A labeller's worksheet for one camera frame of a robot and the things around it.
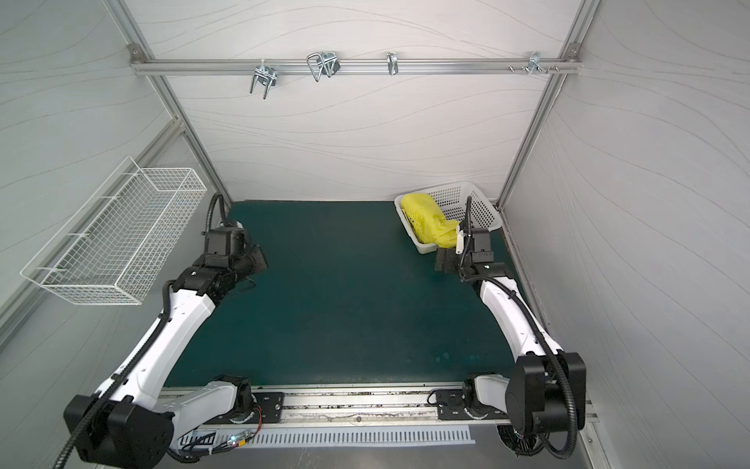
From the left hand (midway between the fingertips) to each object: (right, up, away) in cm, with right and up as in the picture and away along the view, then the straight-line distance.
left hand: (258, 254), depth 79 cm
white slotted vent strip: (+11, -44, -9) cm, 47 cm away
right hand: (+57, -1, +7) cm, 57 cm away
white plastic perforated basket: (+63, +18, +40) cm, 77 cm away
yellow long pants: (+50, +9, +20) cm, 55 cm away
